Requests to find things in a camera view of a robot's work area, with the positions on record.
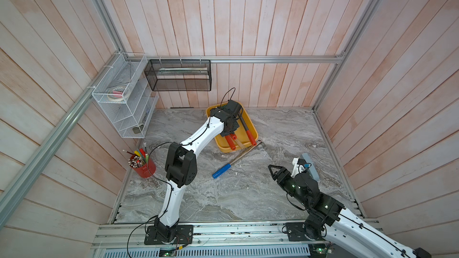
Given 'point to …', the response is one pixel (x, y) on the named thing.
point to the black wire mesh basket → (179, 74)
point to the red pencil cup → (140, 161)
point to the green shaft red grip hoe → (230, 143)
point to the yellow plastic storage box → (222, 143)
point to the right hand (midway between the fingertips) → (269, 168)
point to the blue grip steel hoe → (226, 168)
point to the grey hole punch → (312, 170)
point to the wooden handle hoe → (241, 146)
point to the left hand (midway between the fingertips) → (232, 129)
